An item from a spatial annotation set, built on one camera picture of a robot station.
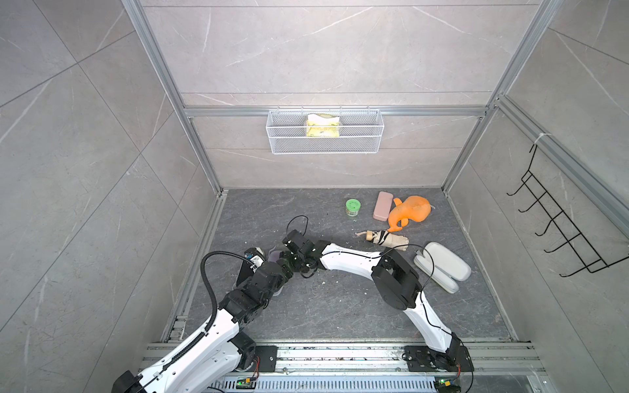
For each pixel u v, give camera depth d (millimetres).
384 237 961
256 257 679
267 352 762
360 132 1005
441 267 934
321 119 862
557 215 673
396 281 545
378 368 730
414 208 1040
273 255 935
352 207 1070
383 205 1114
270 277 590
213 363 567
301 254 729
